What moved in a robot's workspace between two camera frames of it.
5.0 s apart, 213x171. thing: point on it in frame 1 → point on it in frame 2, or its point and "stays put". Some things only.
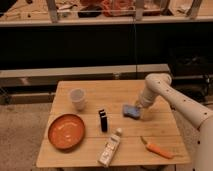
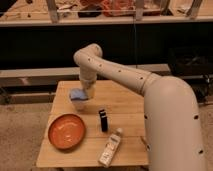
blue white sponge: [132, 112] → [78, 94]
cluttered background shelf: [25, 13] stays put
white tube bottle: [110, 149] stays put
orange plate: [66, 131] stays put
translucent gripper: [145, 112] → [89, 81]
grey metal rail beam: [50, 76] stays put
